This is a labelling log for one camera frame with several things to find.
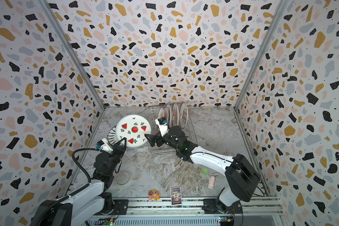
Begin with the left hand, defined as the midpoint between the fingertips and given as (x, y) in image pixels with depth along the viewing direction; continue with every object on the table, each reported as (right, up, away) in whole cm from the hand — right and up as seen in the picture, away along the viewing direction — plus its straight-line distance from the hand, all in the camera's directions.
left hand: (126, 136), depth 79 cm
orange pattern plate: (+21, +14, +20) cm, 33 cm away
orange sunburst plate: (+16, +15, +27) cm, 35 cm away
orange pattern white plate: (+27, +13, +14) cm, 33 cm away
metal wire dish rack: (+20, -11, +18) cm, 29 cm away
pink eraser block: (+48, -27, +2) cm, 55 cm away
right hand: (+14, +5, -6) cm, 16 cm away
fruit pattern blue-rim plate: (+2, +5, +6) cm, 8 cm away
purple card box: (+28, -32, -3) cm, 42 cm away
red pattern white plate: (+33, +13, +28) cm, 45 cm away
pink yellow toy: (+16, -31, -3) cm, 35 cm away
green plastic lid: (+46, -23, +8) cm, 52 cm away
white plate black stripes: (-17, -3, +19) cm, 26 cm away
